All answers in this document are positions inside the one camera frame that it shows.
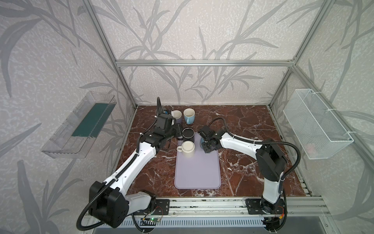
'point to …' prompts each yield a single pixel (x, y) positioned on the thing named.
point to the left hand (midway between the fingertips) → (182, 123)
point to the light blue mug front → (189, 114)
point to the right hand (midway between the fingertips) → (207, 142)
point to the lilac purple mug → (177, 115)
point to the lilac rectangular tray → (201, 170)
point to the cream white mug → (187, 148)
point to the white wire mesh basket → (318, 133)
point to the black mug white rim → (188, 134)
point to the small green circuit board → (152, 219)
